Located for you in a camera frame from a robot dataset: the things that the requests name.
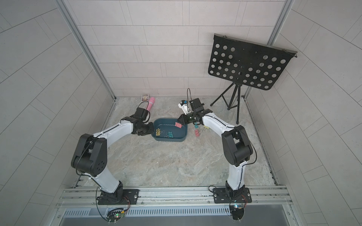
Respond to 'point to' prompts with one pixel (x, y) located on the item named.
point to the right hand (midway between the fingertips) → (178, 119)
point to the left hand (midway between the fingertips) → (155, 128)
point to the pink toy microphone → (151, 101)
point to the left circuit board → (114, 214)
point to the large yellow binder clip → (206, 127)
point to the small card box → (144, 97)
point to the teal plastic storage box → (164, 130)
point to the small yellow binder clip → (158, 132)
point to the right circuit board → (237, 212)
